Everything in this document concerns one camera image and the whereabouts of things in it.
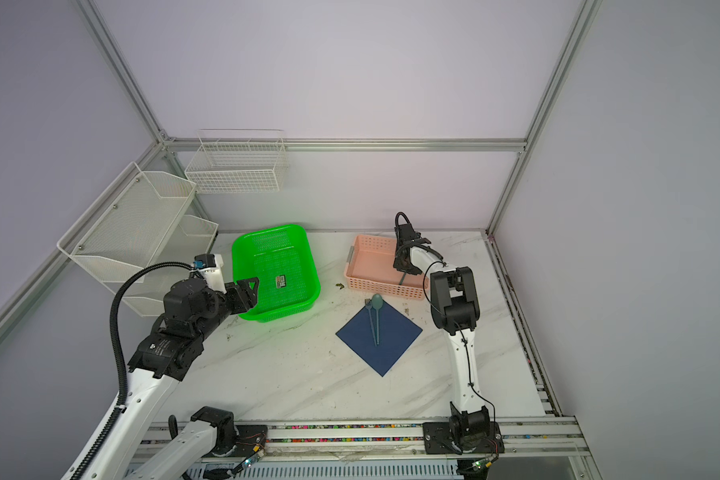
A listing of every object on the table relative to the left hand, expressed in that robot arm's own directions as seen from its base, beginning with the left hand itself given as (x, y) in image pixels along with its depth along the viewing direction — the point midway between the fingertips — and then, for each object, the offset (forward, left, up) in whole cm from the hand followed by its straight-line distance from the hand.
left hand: (245, 284), depth 72 cm
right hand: (+27, -44, -25) cm, 57 cm away
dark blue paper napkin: (+1, -39, -28) cm, 48 cm away
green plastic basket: (+30, +2, -26) cm, 40 cm away
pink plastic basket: (+28, -31, -27) cm, 50 cm away
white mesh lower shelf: (+29, +33, -14) cm, 46 cm away
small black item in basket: (+20, 0, -26) cm, 32 cm away
